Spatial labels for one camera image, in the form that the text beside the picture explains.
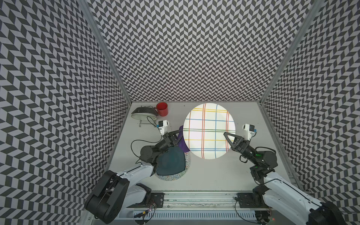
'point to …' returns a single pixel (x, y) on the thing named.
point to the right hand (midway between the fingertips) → (223, 137)
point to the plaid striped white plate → (204, 128)
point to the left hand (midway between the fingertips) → (186, 133)
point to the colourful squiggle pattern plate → (179, 175)
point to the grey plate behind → (145, 109)
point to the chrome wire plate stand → (140, 121)
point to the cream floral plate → (144, 116)
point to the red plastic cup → (162, 108)
